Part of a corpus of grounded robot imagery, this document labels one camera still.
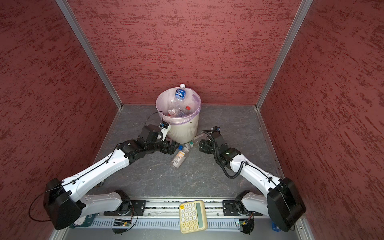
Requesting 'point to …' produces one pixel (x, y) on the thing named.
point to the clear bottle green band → (189, 145)
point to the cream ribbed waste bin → (182, 134)
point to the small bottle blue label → (176, 108)
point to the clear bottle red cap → (187, 110)
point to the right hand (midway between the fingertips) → (204, 146)
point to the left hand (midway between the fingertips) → (171, 144)
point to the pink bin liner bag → (192, 99)
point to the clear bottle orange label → (179, 158)
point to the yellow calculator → (192, 216)
